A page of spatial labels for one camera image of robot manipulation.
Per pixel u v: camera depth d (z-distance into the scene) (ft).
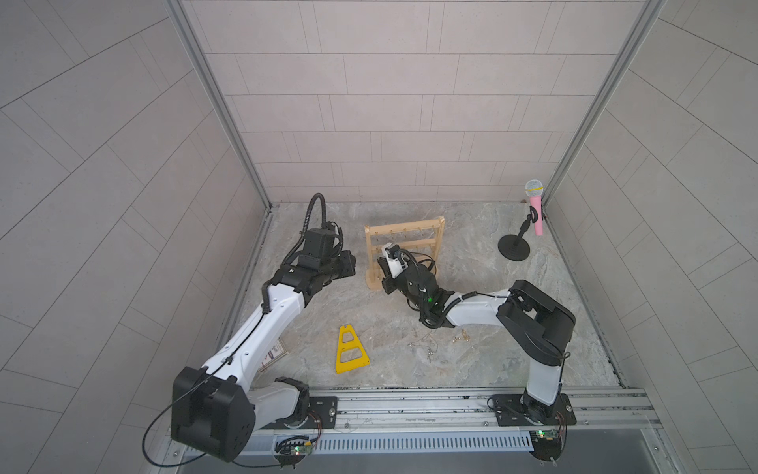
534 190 2.80
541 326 1.56
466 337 2.75
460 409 2.38
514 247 3.36
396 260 2.34
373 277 3.06
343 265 2.28
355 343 2.67
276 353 2.58
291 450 2.15
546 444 2.28
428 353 2.65
